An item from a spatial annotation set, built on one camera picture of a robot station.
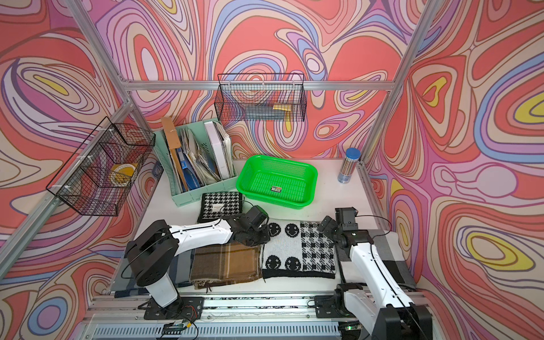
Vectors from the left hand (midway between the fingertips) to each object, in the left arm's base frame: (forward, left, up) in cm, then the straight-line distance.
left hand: (274, 239), depth 86 cm
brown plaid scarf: (-9, +18, -2) cm, 20 cm away
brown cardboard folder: (+27, +39, +29) cm, 56 cm away
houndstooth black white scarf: (+17, +27, +1) cm, 32 cm away
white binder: (+36, +24, +23) cm, 49 cm away
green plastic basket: (+34, -2, -4) cm, 35 cm away
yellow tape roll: (+10, +52, +29) cm, 60 cm away
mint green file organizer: (+29, +34, +18) cm, 48 cm away
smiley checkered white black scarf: (-4, -10, 0) cm, 11 cm away
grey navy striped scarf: (-17, +56, -3) cm, 59 cm away
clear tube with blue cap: (+34, -36, +15) cm, 52 cm away
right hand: (+1, -23, +2) cm, 23 cm away
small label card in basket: (+29, -1, -4) cm, 29 cm away
